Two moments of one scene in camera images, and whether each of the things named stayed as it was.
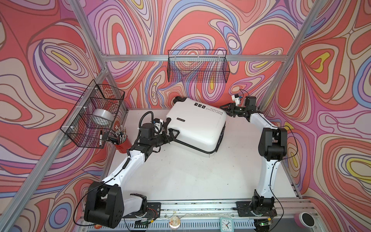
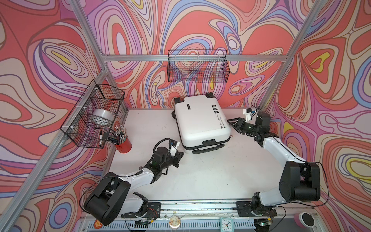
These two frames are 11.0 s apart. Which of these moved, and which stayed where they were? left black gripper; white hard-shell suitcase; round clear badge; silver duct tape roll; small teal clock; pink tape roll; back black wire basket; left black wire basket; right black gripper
Moved: white hard-shell suitcase; left black gripper; right black gripper
Stayed: pink tape roll; back black wire basket; round clear badge; silver duct tape roll; left black wire basket; small teal clock
